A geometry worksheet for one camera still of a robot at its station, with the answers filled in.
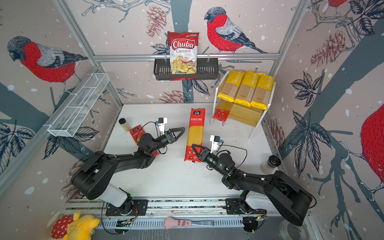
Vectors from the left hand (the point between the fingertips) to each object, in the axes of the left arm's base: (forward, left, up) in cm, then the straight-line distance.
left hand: (183, 132), depth 73 cm
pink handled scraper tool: (-35, +6, -22) cm, 42 cm away
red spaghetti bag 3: (+22, -23, -7) cm, 32 cm away
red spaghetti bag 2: (+1, -6, -3) cm, 7 cm away
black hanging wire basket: (+44, -14, +9) cm, 47 cm away
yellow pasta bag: (+21, -25, +9) cm, 34 cm away
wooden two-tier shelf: (+19, -42, -10) cm, 47 cm away
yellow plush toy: (-37, +44, -18) cm, 60 cm away
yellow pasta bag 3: (+18, -42, +10) cm, 47 cm away
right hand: (-7, -3, -6) cm, 10 cm away
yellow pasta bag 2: (+21, -34, +10) cm, 42 cm away
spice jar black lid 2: (-10, -48, -14) cm, 51 cm away
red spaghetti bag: (+16, +35, -23) cm, 45 cm away
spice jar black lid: (+20, +44, -16) cm, 51 cm away
